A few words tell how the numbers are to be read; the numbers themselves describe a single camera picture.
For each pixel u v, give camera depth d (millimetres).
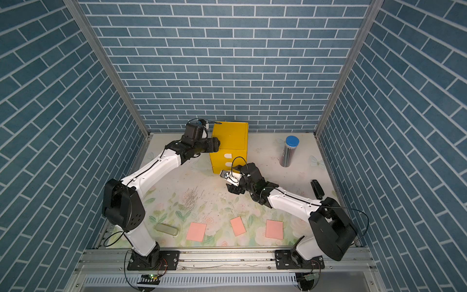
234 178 713
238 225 828
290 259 734
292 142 912
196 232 823
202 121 772
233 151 844
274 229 829
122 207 452
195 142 677
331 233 428
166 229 796
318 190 920
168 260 733
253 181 639
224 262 741
